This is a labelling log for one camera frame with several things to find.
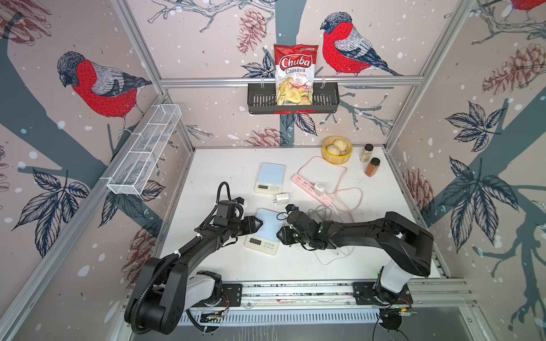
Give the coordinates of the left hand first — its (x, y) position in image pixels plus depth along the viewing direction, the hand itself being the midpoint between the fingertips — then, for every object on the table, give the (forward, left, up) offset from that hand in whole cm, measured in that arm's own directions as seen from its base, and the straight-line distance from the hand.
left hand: (260, 220), depth 87 cm
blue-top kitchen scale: (-7, -3, -3) cm, 8 cm away
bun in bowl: (+40, -37, +1) cm, 55 cm away
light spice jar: (+38, -54, +1) cm, 66 cm away
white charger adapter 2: (+13, -26, +3) cm, 29 cm away
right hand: (-5, -8, -3) cm, 10 cm away
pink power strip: (+18, -22, -3) cm, 29 cm away
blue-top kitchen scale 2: (+25, -3, -5) cm, 26 cm away
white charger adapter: (+11, -9, -2) cm, 15 cm away
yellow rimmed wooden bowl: (+35, -38, -2) cm, 52 cm away
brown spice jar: (+28, -55, +1) cm, 61 cm away
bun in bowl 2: (+45, -42, +1) cm, 61 cm away
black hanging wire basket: (+46, 0, +28) cm, 54 cm away
